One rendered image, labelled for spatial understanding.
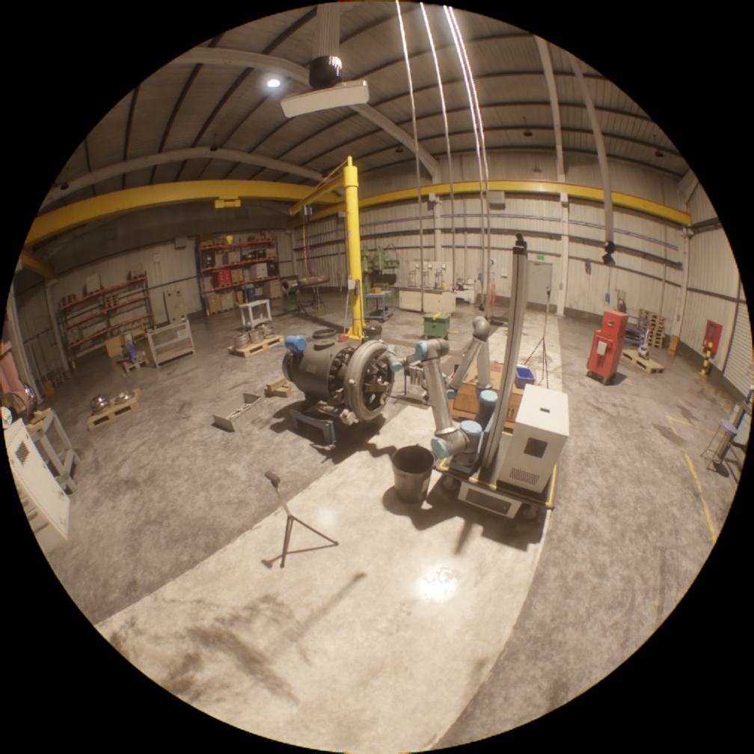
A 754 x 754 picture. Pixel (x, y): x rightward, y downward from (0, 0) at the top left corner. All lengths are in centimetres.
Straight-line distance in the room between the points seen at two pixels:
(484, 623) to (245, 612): 140
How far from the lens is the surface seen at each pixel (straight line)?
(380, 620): 168
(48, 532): 356
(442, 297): 803
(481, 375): 214
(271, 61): 888
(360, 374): 210
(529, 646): 183
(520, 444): 163
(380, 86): 1024
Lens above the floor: 165
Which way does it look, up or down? 25 degrees down
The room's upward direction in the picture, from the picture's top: 3 degrees counter-clockwise
